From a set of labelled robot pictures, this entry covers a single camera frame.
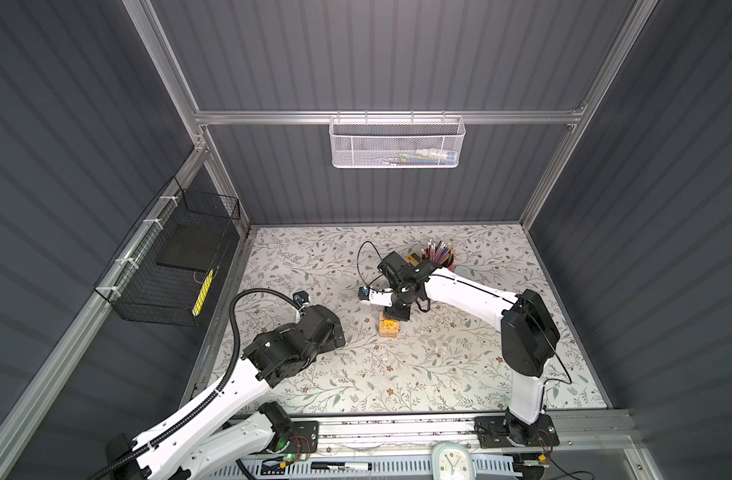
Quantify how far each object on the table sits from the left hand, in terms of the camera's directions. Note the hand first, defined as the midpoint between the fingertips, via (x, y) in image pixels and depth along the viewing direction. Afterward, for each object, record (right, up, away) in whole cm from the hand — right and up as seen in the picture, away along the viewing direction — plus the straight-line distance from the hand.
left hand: (327, 331), depth 75 cm
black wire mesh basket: (-39, +16, -3) cm, 43 cm away
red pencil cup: (+36, +16, +18) cm, 43 cm away
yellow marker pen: (-28, +10, -6) cm, 31 cm away
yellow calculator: (+26, +18, +34) cm, 47 cm away
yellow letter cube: (+16, -1, +14) cm, 21 cm away
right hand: (+17, +3, +14) cm, 22 cm away
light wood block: (+16, -4, +14) cm, 22 cm away
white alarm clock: (+30, -28, -7) cm, 42 cm away
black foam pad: (-36, +22, +3) cm, 42 cm away
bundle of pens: (+33, +20, +21) cm, 44 cm away
